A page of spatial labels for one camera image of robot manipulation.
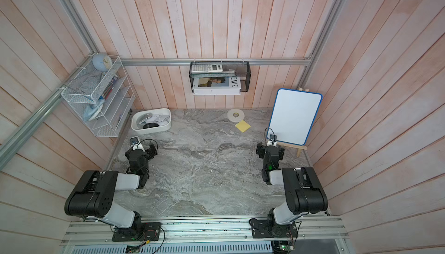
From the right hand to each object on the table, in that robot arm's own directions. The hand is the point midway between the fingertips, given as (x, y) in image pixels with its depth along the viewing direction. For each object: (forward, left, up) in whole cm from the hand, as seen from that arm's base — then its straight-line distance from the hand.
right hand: (270, 142), depth 94 cm
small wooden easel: (-3, -15, -1) cm, 15 cm away
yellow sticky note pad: (+17, +14, -7) cm, 23 cm away
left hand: (-4, +70, +2) cm, 70 cm away
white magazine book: (+22, +30, +21) cm, 43 cm away
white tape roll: (+27, +18, -7) cm, 33 cm away
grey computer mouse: (+19, +78, -2) cm, 81 cm away
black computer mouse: (+13, +73, -3) cm, 74 cm away
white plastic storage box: (+9, +78, -1) cm, 79 cm away
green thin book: (+24, +32, +27) cm, 48 cm away
